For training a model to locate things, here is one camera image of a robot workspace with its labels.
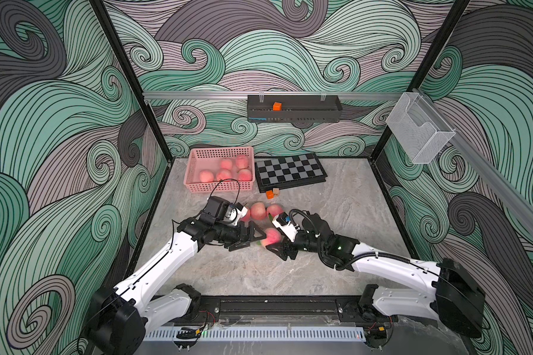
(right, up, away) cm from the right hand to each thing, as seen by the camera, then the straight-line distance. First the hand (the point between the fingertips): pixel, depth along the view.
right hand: (273, 237), depth 76 cm
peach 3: (-22, +28, +35) cm, 50 cm away
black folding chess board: (+10, +24, +34) cm, 43 cm away
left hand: (-5, +1, -4) cm, 7 cm away
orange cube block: (0, +13, +27) cm, 30 cm away
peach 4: (-10, +5, +17) cm, 20 cm away
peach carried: (-32, +21, +30) cm, 49 cm away
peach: (-23, +22, +30) cm, 44 cm away
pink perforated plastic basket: (-26, +25, +35) cm, 50 cm away
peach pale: (-6, +7, +16) cm, 18 cm away
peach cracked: (-1, +2, -5) cm, 5 cm away
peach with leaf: (+1, +7, +16) cm, 18 cm away
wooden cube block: (+3, +14, +27) cm, 31 cm away
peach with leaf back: (-12, +22, +28) cm, 37 cm away
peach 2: (-14, +29, +35) cm, 48 cm away
